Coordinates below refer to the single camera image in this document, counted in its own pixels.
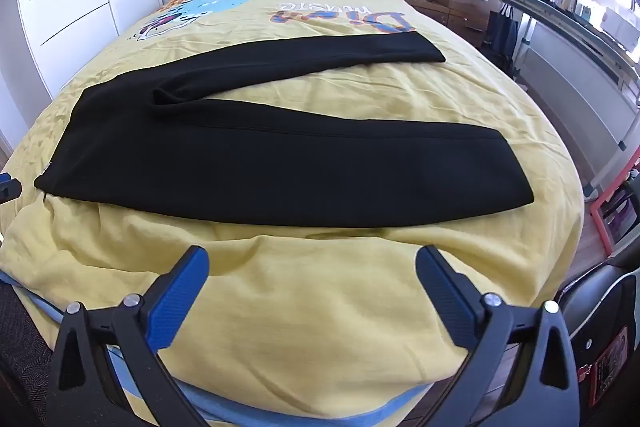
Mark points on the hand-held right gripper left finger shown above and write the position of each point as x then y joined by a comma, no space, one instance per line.
180,287

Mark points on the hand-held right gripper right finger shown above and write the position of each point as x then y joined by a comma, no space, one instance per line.
445,292

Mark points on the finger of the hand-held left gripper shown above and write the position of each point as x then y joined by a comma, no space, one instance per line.
7,189

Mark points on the black pants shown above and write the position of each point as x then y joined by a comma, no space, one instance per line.
250,157

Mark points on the yellow printed blanket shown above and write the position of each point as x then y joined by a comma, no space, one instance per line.
300,307

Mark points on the black and white office chair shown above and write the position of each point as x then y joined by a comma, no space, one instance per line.
600,307

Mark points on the dark grey cloth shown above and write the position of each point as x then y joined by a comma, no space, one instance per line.
20,357

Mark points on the pink metal rack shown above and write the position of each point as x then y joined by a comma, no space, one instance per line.
600,222

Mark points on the black bag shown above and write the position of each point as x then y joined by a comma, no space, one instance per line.
502,34

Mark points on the low wooden nightstand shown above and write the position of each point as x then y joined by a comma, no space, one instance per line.
425,7

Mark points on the grey desk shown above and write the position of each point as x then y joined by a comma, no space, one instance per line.
575,19

